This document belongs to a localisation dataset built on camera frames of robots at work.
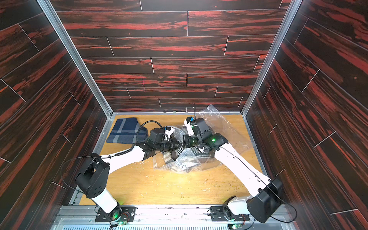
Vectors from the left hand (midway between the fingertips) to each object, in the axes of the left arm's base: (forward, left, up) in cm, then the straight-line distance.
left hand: (183, 145), depth 84 cm
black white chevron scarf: (-9, 0, +9) cm, 13 cm away
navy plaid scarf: (+20, +43, -12) cm, 49 cm away
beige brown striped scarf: (-2, +10, -11) cm, 15 cm away
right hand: (0, -2, +9) cm, 9 cm away
